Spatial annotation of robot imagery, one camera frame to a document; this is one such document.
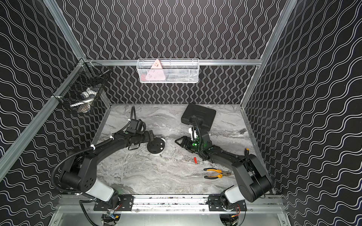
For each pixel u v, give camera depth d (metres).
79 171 0.45
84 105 0.75
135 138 0.67
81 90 0.92
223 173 0.84
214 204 0.73
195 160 0.90
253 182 0.44
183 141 0.77
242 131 1.01
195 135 0.88
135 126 0.72
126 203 0.75
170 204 0.76
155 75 0.90
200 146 0.71
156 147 0.92
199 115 1.08
